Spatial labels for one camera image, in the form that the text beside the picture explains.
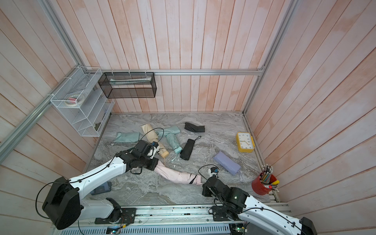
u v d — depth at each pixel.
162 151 0.94
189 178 0.82
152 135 1.05
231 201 0.58
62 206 0.40
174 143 0.98
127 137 1.04
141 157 0.64
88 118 0.78
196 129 1.08
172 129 1.06
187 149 0.96
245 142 0.99
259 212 0.52
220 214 0.74
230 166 0.89
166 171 0.83
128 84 0.89
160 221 0.73
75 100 0.69
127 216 0.73
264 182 0.76
